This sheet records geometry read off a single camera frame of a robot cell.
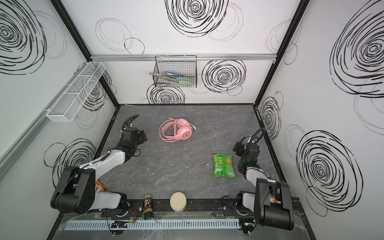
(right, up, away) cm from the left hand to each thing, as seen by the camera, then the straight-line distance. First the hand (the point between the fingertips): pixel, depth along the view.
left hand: (137, 133), depth 91 cm
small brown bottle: (+13, -34, -20) cm, 42 cm away
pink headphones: (+22, +2, +5) cm, 22 cm away
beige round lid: (+27, -30, -21) cm, 46 cm away
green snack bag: (+52, -18, -7) cm, 55 cm away
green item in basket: (+30, +31, -5) cm, 44 cm away
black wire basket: (+23, +41, +8) cm, 48 cm away
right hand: (+65, -6, -1) cm, 65 cm away
